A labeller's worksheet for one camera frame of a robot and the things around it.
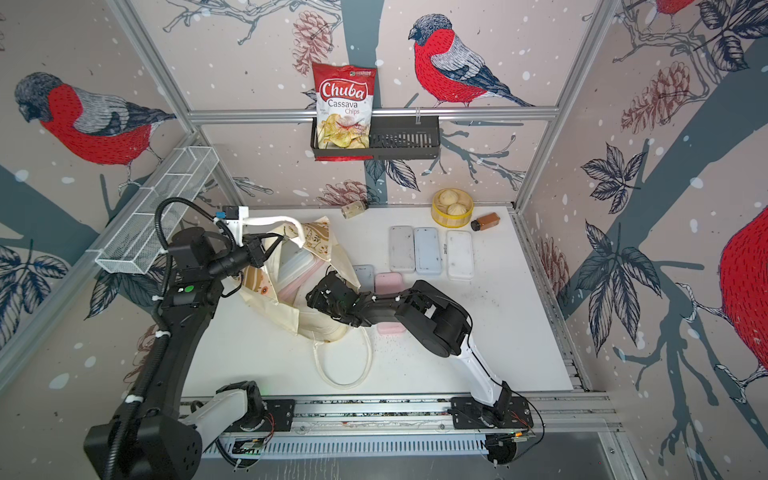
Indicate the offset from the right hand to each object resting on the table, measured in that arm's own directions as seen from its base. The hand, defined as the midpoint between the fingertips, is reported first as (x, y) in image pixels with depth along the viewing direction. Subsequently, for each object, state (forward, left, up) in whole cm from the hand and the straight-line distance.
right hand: (309, 300), depth 91 cm
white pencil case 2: (+20, -49, -3) cm, 53 cm away
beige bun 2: (+40, -49, +2) cm, 63 cm away
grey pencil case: (+10, -16, -1) cm, 19 cm away
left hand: (+4, 0, +29) cm, 29 cm away
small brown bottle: (+35, -60, 0) cm, 69 cm away
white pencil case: (+22, -29, 0) cm, 36 cm away
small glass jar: (+41, -8, -1) cm, 42 cm away
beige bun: (+46, -46, +3) cm, 65 cm away
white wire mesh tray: (0, +37, +28) cm, 46 cm away
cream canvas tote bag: (-3, +9, +15) cm, 18 cm away
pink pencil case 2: (+8, -23, -3) cm, 25 cm away
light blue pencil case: (+21, -38, -2) cm, 43 cm away
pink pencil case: (+1, +7, +1) cm, 7 cm away
